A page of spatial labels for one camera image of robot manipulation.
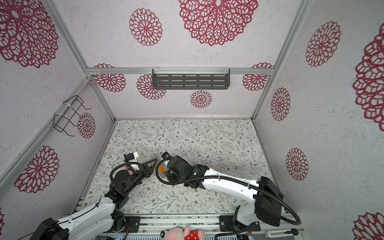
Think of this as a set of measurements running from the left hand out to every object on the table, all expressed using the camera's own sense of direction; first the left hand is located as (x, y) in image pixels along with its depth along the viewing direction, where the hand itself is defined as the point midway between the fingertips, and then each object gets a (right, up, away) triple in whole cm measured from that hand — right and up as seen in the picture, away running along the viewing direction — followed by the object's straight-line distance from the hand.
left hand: (157, 162), depth 79 cm
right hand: (+7, -3, -4) cm, 8 cm away
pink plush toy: (+12, -29, -14) cm, 34 cm away
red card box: (-11, -1, -10) cm, 15 cm away
